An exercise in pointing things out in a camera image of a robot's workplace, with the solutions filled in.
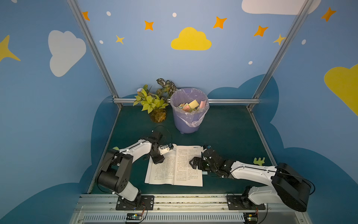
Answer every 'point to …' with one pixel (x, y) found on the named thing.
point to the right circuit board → (250, 218)
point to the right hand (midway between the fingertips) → (195, 162)
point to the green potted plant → (154, 104)
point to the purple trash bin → (188, 106)
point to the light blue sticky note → (204, 172)
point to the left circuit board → (134, 216)
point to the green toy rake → (259, 162)
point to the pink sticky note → (203, 104)
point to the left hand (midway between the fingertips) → (159, 155)
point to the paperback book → (175, 169)
